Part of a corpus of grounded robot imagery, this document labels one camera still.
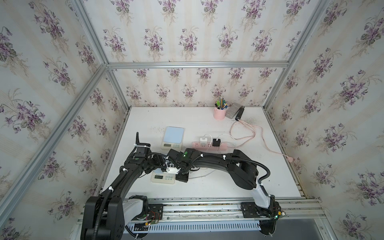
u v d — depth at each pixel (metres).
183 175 0.73
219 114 1.09
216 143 0.93
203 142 0.91
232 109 1.15
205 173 0.86
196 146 0.95
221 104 1.09
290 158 0.96
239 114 1.17
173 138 0.98
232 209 0.75
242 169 0.52
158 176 0.84
